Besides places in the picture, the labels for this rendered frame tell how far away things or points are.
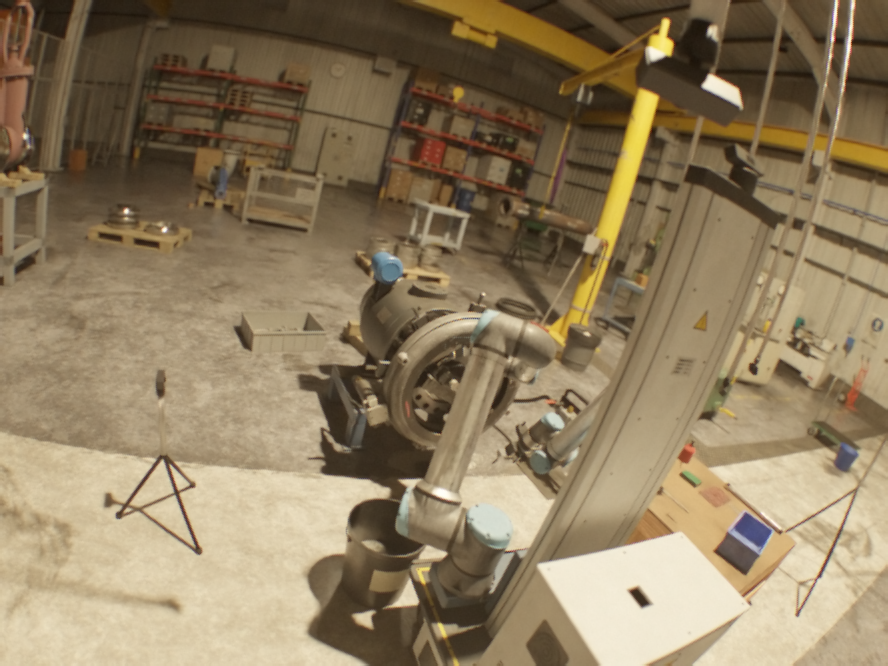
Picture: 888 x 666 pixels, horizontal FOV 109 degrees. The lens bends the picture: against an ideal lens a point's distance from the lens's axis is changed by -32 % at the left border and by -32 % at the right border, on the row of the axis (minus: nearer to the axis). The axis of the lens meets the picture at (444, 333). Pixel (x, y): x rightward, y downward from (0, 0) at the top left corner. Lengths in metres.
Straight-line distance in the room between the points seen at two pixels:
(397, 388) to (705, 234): 1.56
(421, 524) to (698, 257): 1.01
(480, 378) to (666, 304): 0.60
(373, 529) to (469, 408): 0.83
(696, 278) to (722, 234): 0.12
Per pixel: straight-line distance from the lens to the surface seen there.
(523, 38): 14.17
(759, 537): 2.54
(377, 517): 1.94
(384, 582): 1.81
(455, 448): 1.35
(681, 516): 2.39
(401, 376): 2.14
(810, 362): 11.07
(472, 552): 1.39
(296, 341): 3.66
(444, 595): 1.51
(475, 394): 1.35
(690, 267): 1.03
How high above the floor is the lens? 1.60
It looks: 19 degrees down
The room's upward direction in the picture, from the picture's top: 16 degrees clockwise
